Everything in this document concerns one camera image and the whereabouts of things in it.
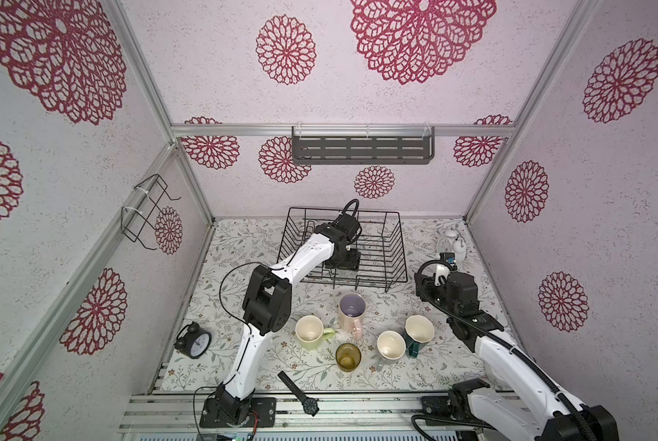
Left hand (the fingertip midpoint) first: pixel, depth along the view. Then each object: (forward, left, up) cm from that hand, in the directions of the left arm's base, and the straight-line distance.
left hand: (347, 269), depth 95 cm
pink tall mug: (-14, -1, -1) cm, 14 cm away
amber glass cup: (-27, +1, -8) cm, 28 cm away
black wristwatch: (-40, +12, -7) cm, 42 cm away
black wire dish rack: (+9, -15, -7) cm, 19 cm away
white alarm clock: (+9, -38, +3) cm, 39 cm away
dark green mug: (-21, -21, -5) cm, 30 cm away
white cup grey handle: (-25, -12, -4) cm, 28 cm away
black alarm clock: (-24, +46, 0) cm, 52 cm away
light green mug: (-19, +13, -8) cm, 24 cm away
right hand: (-8, -23, +10) cm, 26 cm away
